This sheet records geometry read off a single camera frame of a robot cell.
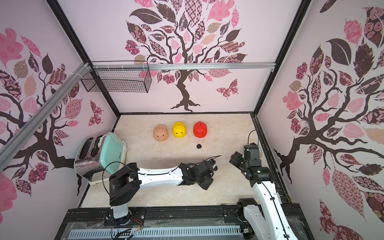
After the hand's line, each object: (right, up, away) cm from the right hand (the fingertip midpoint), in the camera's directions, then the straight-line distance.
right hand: (236, 156), depth 79 cm
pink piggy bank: (-46, +12, +20) cm, 51 cm away
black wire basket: (-65, +49, +16) cm, 83 cm away
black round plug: (-20, +3, +22) cm, 30 cm away
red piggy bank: (-19, +14, +22) cm, 32 cm away
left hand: (-15, -15, +3) cm, 21 cm away
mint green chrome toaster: (-72, +1, -4) cm, 73 cm away
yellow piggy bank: (-34, +14, +22) cm, 43 cm away
